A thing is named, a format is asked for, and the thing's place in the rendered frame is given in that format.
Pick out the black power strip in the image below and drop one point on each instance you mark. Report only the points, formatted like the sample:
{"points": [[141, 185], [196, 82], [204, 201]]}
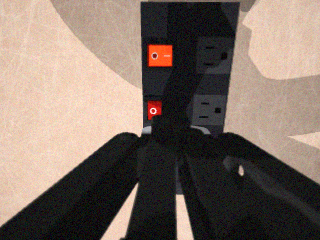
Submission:
{"points": [[187, 50]]}

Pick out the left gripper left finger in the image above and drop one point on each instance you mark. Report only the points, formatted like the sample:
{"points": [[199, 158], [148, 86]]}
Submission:
{"points": [[83, 203]]}

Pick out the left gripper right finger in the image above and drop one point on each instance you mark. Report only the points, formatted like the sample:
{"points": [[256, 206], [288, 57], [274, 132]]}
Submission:
{"points": [[286, 203]]}

